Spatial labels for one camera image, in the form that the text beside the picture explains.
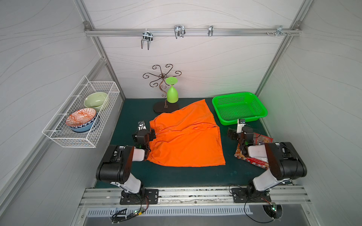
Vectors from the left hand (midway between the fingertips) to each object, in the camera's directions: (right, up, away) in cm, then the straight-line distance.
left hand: (144, 129), depth 94 cm
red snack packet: (+76, -6, -2) cm, 77 cm away
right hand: (+64, +2, +2) cm, 64 cm away
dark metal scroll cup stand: (+12, +16, +18) cm, 27 cm away
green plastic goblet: (+19, +22, -2) cm, 30 cm away
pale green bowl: (-19, +18, -22) cm, 34 cm away
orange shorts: (+29, -6, +1) cm, 30 cm away
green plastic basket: (+65, +15, +20) cm, 70 cm away
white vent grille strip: (-1, -39, -24) cm, 45 cm away
